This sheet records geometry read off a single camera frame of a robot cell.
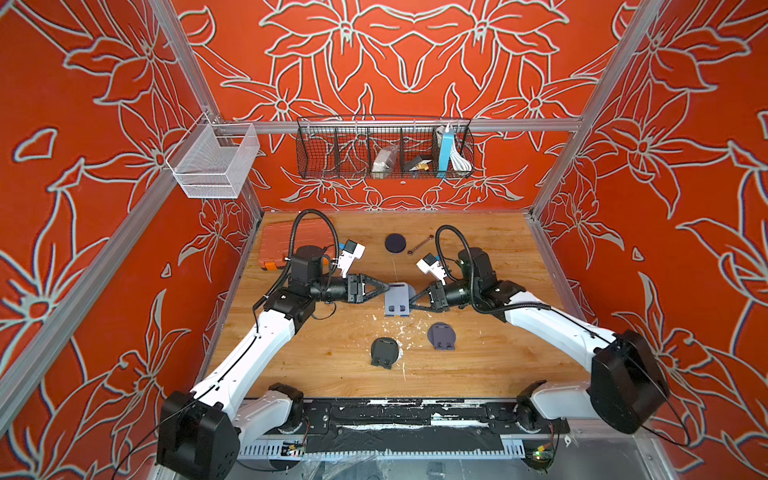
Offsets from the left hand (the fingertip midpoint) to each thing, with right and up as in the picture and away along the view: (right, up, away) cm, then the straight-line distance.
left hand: (383, 289), depth 69 cm
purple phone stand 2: (+17, -17, +17) cm, 29 cm away
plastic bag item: (0, +36, +22) cm, 42 cm away
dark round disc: (+5, +10, +43) cm, 44 cm away
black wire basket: (-5, +43, +31) cm, 54 cm away
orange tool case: (-40, +12, +41) cm, 59 cm away
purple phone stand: (+3, -2, 0) cm, 4 cm away
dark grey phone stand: (0, -21, +16) cm, 26 cm away
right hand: (+6, -5, +1) cm, 8 cm away
